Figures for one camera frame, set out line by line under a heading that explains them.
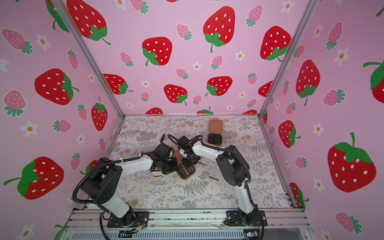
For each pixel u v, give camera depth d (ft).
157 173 2.87
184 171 2.95
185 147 2.27
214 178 2.90
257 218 2.19
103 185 1.48
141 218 2.46
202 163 3.05
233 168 1.71
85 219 2.47
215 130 3.64
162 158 2.40
